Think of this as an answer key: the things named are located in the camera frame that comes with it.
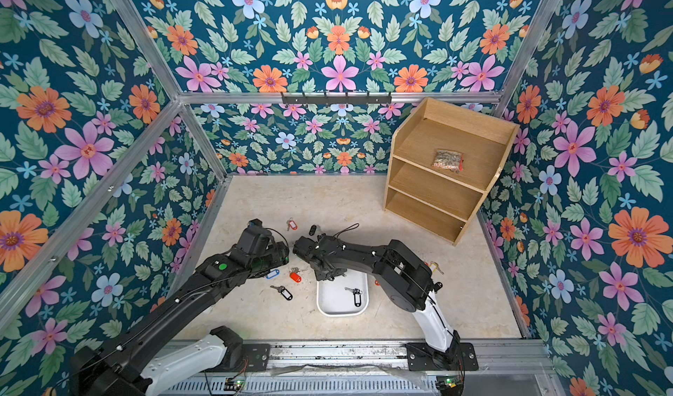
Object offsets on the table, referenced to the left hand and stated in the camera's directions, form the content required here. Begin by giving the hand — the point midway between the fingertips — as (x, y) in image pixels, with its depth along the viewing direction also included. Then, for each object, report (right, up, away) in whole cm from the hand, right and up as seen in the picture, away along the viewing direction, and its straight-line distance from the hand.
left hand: (286, 252), depth 80 cm
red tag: (0, -11, +10) cm, 15 cm away
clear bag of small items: (+50, +28, -2) cm, 58 cm away
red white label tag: (-4, +6, +24) cm, 25 cm away
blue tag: (-1, -4, -10) cm, 11 cm away
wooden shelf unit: (+50, +16, +11) cm, 53 cm away
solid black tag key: (+4, +4, +22) cm, 22 cm away
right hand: (+13, -9, +11) cm, 19 cm away
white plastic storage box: (+19, -16, +6) cm, 25 cm away
